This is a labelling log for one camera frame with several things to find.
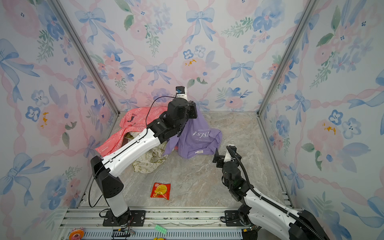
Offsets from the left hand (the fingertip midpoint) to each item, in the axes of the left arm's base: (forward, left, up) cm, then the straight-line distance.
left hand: (194, 100), depth 70 cm
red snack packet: (-29, +18, -39) cm, 52 cm away
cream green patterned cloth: (-14, +25, -34) cm, 45 cm away
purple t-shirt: (-2, -1, -27) cm, 27 cm away
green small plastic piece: (-47, +15, -38) cm, 63 cm away
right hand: (-12, -17, -24) cm, 31 cm away
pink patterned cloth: (+17, +44, -34) cm, 58 cm away
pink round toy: (-49, +52, -36) cm, 80 cm away
